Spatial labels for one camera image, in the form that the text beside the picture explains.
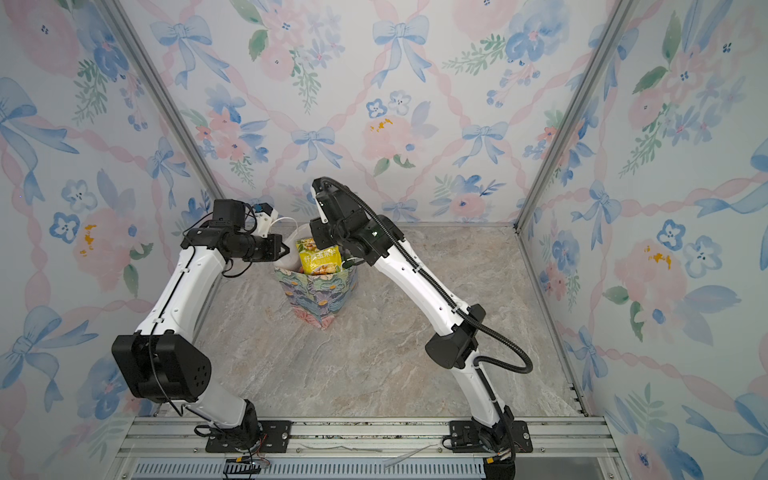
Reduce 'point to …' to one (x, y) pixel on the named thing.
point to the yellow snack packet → (315, 261)
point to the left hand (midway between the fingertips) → (288, 246)
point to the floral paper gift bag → (316, 298)
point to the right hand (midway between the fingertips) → (319, 220)
